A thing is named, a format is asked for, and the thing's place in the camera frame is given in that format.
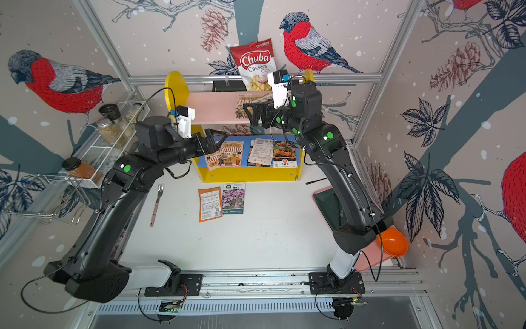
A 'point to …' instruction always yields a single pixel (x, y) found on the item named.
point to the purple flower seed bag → (233, 198)
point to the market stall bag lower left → (214, 160)
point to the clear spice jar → (133, 113)
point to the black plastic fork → (311, 181)
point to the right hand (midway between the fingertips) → (253, 102)
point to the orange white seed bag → (210, 205)
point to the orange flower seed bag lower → (284, 154)
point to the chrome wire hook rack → (80, 191)
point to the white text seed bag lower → (261, 151)
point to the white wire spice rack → (93, 166)
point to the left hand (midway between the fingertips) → (221, 133)
